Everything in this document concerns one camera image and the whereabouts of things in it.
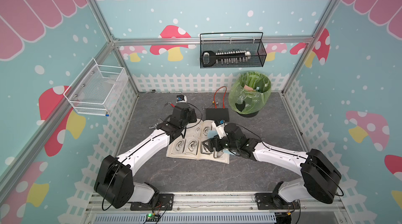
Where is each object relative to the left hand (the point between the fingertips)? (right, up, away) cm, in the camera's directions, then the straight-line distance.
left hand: (193, 112), depth 84 cm
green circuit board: (-18, -49, -12) cm, 53 cm away
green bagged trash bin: (+31, +9, +5) cm, 33 cm away
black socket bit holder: (+9, +32, +6) cm, 34 cm away
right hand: (+8, -14, -2) cm, 17 cm away
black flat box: (+15, -2, +23) cm, 28 cm away
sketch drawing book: (-2, -20, +5) cm, 21 cm away
